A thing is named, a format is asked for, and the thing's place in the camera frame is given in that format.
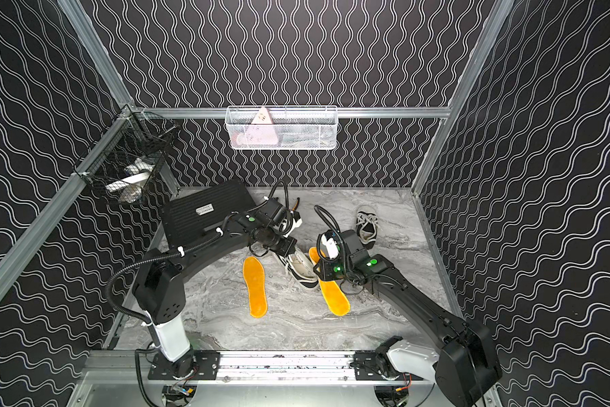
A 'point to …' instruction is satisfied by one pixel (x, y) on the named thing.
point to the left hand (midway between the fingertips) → (294, 246)
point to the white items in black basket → (131, 186)
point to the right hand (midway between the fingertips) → (319, 267)
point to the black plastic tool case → (205, 212)
